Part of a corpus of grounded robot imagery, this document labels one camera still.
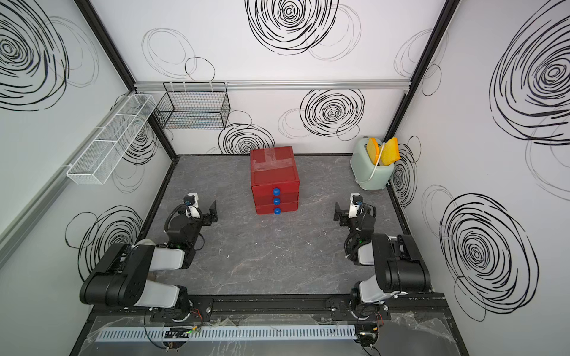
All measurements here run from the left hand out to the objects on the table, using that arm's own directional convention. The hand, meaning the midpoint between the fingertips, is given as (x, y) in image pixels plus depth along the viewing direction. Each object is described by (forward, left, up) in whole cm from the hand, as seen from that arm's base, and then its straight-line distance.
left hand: (203, 201), depth 89 cm
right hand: (+2, -60, 0) cm, 60 cm away
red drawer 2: (+1, -24, +1) cm, 24 cm away
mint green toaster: (+14, -68, +3) cm, 70 cm away
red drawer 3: (+1, -30, -6) cm, 31 cm away
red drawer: (+1, -30, +8) cm, 31 cm away
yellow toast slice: (+22, -79, +9) cm, 82 cm away
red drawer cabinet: (+3, -29, +11) cm, 31 cm away
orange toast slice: (+22, -70, +11) cm, 74 cm away
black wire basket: (+37, +8, +21) cm, 43 cm away
